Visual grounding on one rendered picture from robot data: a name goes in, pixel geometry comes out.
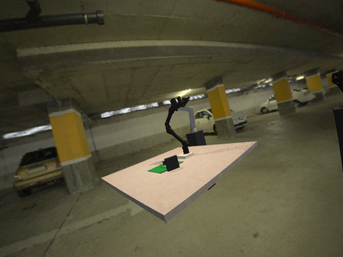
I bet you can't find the green circuit board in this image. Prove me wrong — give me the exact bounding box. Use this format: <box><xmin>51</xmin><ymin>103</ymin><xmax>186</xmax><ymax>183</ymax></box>
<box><xmin>149</xmin><ymin>161</ymin><xmax>184</xmax><ymax>174</ymax></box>

